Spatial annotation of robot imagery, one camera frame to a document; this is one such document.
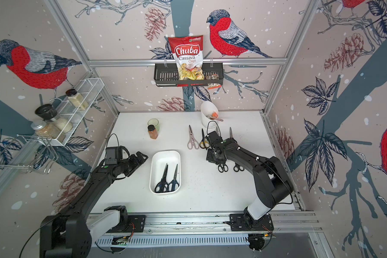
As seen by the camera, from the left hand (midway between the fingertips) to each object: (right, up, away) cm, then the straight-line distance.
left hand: (145, 157), depth 86 cm
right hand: (+36, -2, +5) cm, 37 cm away
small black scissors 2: (+43, -8, +7) cm, 44 cm away
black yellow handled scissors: (+34, +5, +17) cm, 38 cm away
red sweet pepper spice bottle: (0, +13, +15) cm, 20 cm away
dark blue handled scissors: (+16, -15, 0) cm, 22 cm away
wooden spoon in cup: (+40, +22, +20) cm, 50 cm away
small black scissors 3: (+52, -8, +7) cm, 53 cm away
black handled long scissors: (+10, -16, -2) cm, 19 cm away
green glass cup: (-1, +19, +22) cm, 29 cm away
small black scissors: (+51, +12, +22) cm, 57 cm away
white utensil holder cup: (+37, +25, +25) cm, 51 cm away
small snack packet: (+36, +40, +4) cm, 54 cm away
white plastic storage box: (+6, -3, +8) cm, 10 cm away
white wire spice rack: (-31, +27, -10) cm, 42 cm away
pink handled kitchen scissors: (+26, +5, +18) cm, 32 cm away
